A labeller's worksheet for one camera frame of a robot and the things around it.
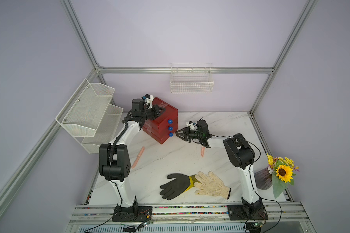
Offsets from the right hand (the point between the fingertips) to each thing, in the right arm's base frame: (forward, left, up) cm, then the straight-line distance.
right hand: (176, 135), depth 95 cm
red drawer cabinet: (-2, +10, +10) cm, 14 cm away
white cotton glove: (-31, -20, -8) cm, 38 cm away
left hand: (+8, +6, +16) cm, 18 cm away
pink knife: (-8, +25, -10) cm, 28 cm away
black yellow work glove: (-32, +1, -7) cm, 33 cm away
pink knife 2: (-7, -18, -10) cm, 22 cm away
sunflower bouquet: (-32, -47, +16) cm, 59 cm away
